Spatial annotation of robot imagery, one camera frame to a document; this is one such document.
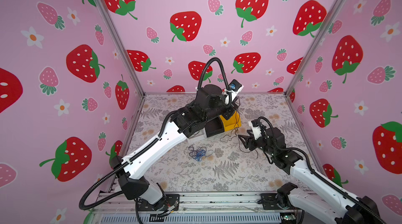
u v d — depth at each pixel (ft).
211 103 1.47
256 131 2.30
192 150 2.97
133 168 1.30
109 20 2.64
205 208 2.40
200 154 2.89
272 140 1.92
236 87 1.61
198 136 3.09
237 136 2.57
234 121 3.40
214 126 3.54
